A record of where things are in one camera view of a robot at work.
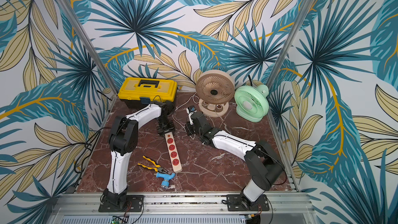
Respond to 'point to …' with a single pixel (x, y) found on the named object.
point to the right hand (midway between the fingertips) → (188, 121)
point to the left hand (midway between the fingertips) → (170, 135)
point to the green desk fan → (252, 102)
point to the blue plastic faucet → (166, 177)
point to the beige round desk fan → (214, 88)
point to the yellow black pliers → (157, 168)
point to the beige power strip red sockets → (173, 152)
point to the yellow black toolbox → (136, 93)
